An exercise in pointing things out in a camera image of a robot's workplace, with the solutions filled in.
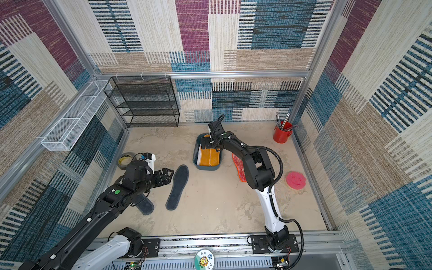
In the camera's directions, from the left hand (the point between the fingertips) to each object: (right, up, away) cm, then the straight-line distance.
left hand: (168, 172), depth 78 cm
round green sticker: (+18, -30, -14) cm, 37 cm away
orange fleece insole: (+18, +5, +22) cm, 29 cm away
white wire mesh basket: (-41, +17, -7) cm, 45 cm away
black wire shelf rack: (-24, +40, +32) cm, 57 cm away
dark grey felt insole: (+2, -6, +16) cm, 17 cm away
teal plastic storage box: (+10, +9, +25) cm, 28 cm away
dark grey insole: (-14, -18, +8) cm, 24 cm away
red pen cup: (+62, +20, +26) cm, 70 cm away
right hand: (+19, +13, +24) cm, 33 cm away
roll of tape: (-33, +4, +25) cm, 41 cm away
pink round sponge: (+63, -6, +11) cm, 65 cm away
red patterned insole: (+36, -1, +20) cm, 41 cm away
